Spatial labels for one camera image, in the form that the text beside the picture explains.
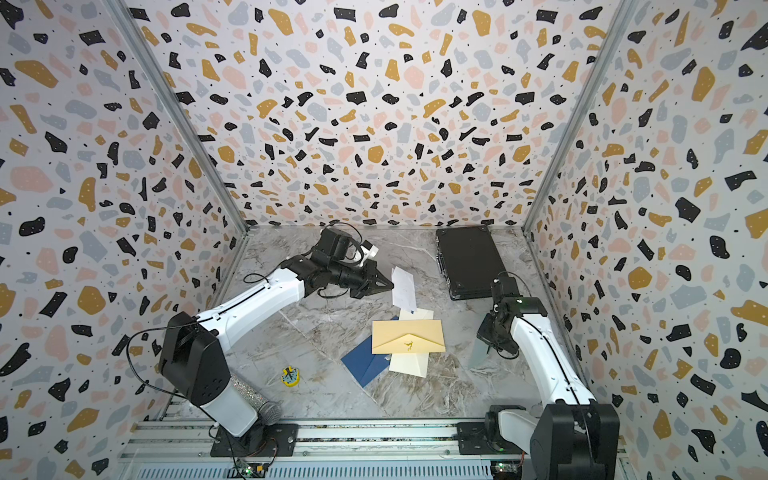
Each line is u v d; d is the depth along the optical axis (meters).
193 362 0.44
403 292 0.82
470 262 1.06
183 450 0.73
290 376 0.83
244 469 0.70
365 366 0.84
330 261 0.65
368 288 0.71
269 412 0.74
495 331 0.69
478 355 0.87
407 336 0.88
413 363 0.88
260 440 0.69
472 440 0.73
